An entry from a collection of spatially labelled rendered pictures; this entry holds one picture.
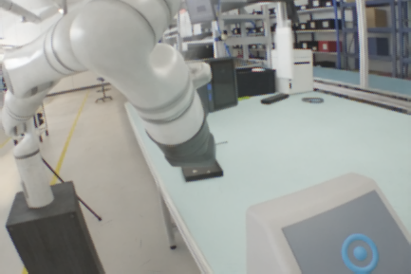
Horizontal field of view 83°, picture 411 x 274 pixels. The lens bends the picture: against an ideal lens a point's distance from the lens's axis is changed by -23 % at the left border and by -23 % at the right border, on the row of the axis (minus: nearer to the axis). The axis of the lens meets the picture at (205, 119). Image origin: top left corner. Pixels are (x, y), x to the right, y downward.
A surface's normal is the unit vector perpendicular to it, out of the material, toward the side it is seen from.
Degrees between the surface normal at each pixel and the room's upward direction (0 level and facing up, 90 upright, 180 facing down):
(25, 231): 90
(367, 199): 30
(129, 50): 113
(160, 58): 38
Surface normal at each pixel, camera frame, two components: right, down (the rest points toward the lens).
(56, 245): 0.44, 0.20
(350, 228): 0.06, -0.72
